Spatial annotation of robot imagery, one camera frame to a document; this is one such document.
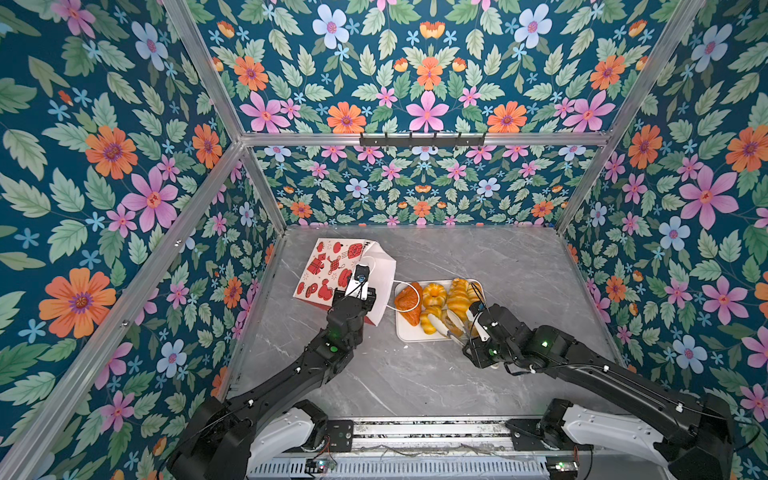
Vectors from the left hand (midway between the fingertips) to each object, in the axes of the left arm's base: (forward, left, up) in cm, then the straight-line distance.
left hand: (358, 265), depth 76 cm
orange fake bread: (0, -13, -20) cm, 24 cm away
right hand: (-19, -27, -13) cm, 36 cm away
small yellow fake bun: (-8, -18, -20) cm, 28 cm away
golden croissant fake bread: (-2, -29, -16) cm, 33 cm away
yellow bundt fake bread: (+3, -22, -22) cm, 31 cm away
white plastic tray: (-9, -13, -23) cm, 28 cm away
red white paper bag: (+8, +9, -9) cm, 15 cm away
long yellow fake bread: (+5, -37, -26) cm, 45 cm away
